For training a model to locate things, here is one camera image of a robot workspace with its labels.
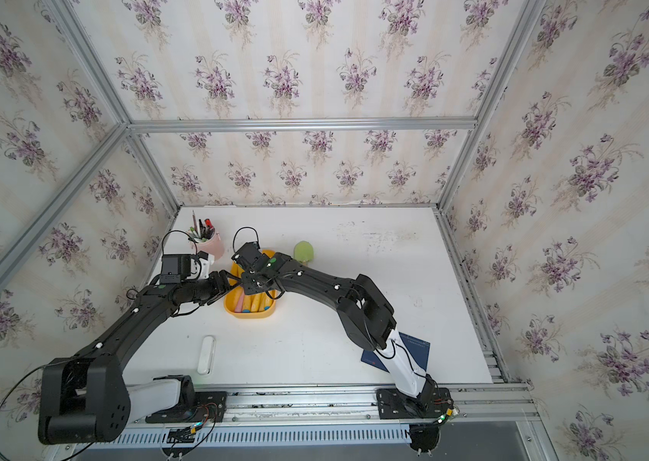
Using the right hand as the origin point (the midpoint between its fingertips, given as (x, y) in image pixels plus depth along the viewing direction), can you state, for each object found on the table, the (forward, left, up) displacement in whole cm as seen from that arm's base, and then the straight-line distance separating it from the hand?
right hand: (254, 284), depth 87 cm
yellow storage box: (-5, 0, -6) cm, 7 cm away
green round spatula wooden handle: (+19, -13, -8) cm, 24 cm away
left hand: (-2, +4, +2) cm, 5 cm away
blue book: (-16, -50, -8) cm, 53 cm away
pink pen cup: (+17, +20, +2) cm, 26 cm away
